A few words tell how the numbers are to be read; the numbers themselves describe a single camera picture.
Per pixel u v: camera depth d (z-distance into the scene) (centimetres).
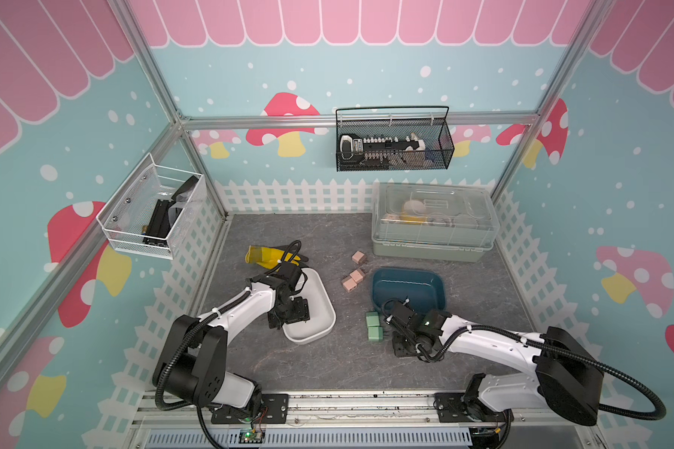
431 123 90
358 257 104
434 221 97
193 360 43
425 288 98
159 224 72
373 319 87
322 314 92
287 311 75
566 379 41
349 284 97
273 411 74
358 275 99
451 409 74
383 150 87
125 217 73
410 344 61
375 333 85
